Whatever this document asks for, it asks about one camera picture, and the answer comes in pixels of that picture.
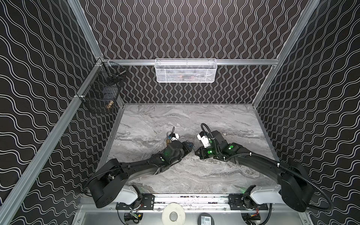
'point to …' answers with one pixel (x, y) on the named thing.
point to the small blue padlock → (191, 145)
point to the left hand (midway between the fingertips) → (199, 147)
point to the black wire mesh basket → (100, 95)
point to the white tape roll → (173, 207)
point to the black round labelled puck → (205, 218)
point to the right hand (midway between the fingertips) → (196, 153)
